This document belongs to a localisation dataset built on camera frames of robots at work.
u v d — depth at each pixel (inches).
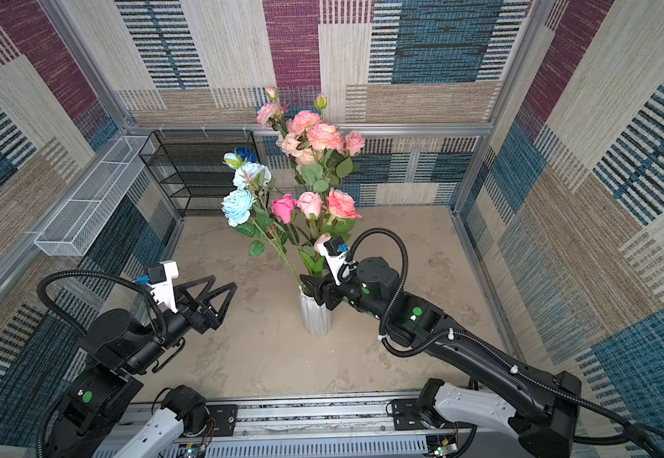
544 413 15.2
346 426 28.7
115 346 16.5
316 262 26.0
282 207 23.4
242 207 21.6
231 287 21.9
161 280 19.8
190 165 42.6
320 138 23.4
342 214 23.8
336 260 21.2
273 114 29.1
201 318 20.1
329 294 22.2
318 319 30.5
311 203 23.4
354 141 29.9
